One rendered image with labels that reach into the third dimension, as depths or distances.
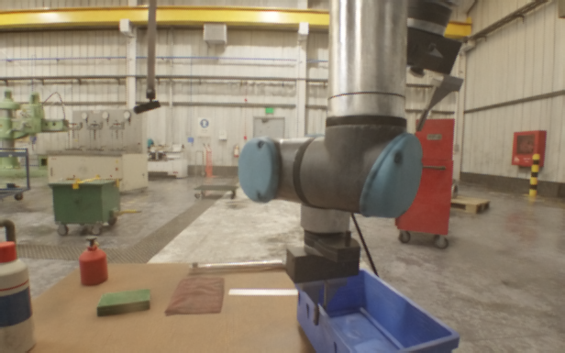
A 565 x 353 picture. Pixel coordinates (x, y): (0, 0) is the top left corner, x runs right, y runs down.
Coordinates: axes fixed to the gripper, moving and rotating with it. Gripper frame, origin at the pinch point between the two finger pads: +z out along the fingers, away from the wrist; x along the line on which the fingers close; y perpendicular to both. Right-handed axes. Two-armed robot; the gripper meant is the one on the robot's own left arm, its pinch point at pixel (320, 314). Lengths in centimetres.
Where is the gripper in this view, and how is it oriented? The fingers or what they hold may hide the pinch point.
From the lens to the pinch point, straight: 58.7
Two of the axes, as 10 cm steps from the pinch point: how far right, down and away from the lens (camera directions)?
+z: -0.2, 10.0, 0.9
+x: -9.6, 0.0, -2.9
